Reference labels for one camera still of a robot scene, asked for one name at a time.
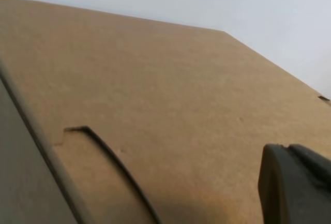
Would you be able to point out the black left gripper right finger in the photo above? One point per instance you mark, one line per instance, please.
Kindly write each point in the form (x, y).
(318, 165)

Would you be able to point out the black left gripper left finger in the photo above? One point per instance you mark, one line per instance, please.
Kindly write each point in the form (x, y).
(288, 192)

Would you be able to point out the cardboard shoebox drawer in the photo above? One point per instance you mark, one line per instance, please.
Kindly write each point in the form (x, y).
(187, 110)

